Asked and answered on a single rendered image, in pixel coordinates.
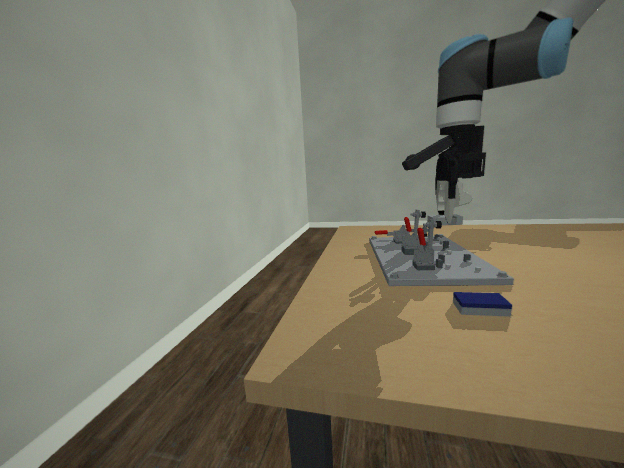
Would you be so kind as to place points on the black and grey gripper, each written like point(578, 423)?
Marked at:
point(463, 159)

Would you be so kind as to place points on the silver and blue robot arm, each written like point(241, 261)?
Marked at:
point(473, 64)

